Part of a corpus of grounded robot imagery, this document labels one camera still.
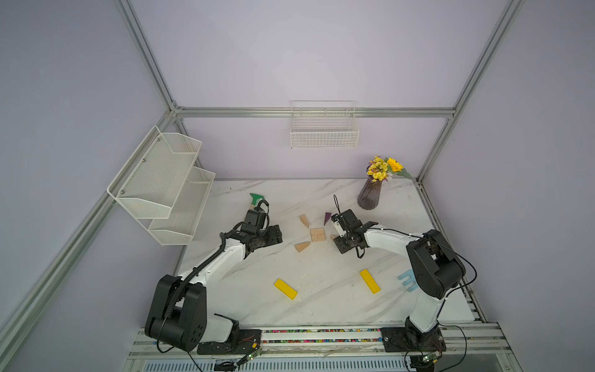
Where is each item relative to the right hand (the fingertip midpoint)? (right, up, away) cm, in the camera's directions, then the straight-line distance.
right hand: (346, 243), depth 97 cm
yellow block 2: (+7, -13, -11) cm, 18 cm away
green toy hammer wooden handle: (-42, +19, +12) cm, 48 cm away
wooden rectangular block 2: (-12, +2, +1) cm, 12 cm away
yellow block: (-25, -15, -13) cm, 32 cm away
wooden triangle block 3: (-6, +3, +1) cm, 6 cm away
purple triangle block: (-8, +11, +5) cm, 14 cm away
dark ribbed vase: (+12, +20, +8) cm, 25 cm away
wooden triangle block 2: (-19, -1, -2) cm, 19 cm away
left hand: (-30, +4, -9) cm, 32 cm away
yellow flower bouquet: (+12, +31, -7) cm, 34 cm away
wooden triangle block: (-18, +9, +6) cm, 21 cm away
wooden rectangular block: (-12, +5, +4) cm, 14 cm away
